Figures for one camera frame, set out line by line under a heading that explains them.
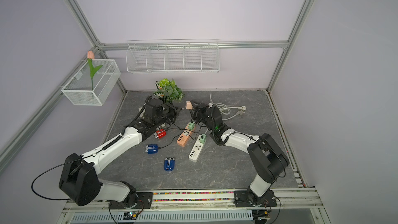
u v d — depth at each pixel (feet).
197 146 2.91
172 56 3.25
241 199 2.39
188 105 2.59
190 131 3.09
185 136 3.07
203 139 2.84
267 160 1.50
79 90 2.42
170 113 2.34
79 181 1.34
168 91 2.91
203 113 2.45
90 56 2.71
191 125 3.03
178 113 2.63
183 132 3.08
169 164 2.70
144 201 2.43
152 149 2.88
